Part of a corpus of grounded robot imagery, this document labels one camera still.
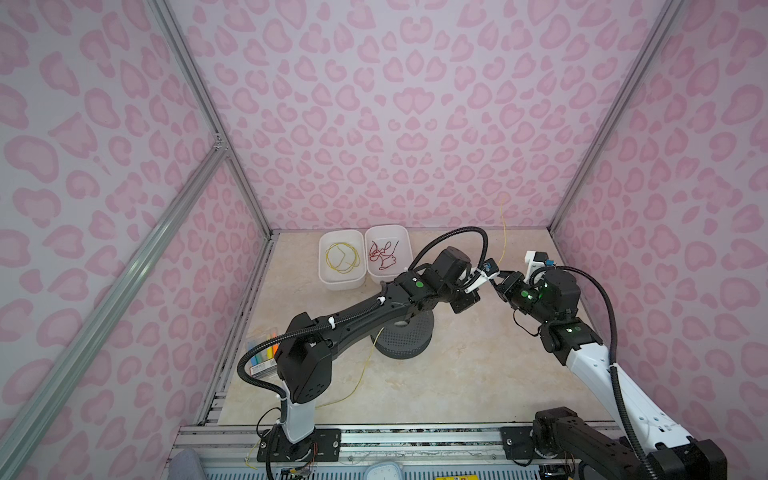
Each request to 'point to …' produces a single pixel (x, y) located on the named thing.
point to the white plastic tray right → (389, 251)
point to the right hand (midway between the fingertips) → (487, 270)
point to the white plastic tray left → (333, 280)
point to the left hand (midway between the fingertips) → (479, 282)
